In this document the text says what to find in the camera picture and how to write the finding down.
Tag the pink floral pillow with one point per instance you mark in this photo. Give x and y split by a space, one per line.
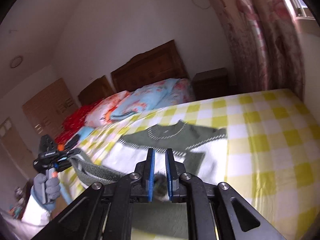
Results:
183 87

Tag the round ceiling light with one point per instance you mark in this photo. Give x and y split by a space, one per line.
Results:
16 61

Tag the person's left hand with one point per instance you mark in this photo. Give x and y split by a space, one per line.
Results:
53 187

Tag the blue floral pillow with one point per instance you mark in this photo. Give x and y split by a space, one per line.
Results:
145 97

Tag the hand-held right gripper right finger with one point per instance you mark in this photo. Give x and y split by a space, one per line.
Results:
169 175

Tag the green knitted sweater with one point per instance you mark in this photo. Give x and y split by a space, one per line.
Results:
170 132

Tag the pink floral curtain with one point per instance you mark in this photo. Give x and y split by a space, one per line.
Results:
262 42

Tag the small wooden headboard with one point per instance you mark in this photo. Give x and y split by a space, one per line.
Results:
95 91

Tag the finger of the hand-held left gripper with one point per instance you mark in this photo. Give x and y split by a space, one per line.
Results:
71 153
72 141

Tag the dark wooden nightstand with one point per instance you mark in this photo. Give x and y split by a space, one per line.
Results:
212 82

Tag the light wooden wardrobe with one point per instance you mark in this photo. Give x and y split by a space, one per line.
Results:
47 110

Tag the person's left forearm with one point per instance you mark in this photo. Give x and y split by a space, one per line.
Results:
35 212

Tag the large carved wooden headboard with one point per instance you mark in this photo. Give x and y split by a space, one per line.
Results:
155 65

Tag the window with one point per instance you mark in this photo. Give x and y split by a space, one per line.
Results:
303 7

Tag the red patterned blanket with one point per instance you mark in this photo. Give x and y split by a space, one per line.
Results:
75 117

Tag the orange floral pillow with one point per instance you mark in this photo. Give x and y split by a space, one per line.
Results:
102 111

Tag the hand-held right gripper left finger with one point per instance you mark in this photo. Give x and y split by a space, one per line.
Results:
150 175

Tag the yellow checked bed sheet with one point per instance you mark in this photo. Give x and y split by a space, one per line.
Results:
275 155

